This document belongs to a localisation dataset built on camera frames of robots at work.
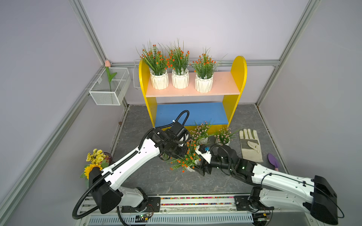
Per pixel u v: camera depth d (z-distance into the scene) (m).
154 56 0.67
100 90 0.79
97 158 0.66
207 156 0.62
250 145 0.95
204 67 0.61
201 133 0.84
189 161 0.62
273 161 0.87
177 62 0.61
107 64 0.90
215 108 1.02
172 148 0.59
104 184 0.39
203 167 0.62
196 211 0.73
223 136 0.85
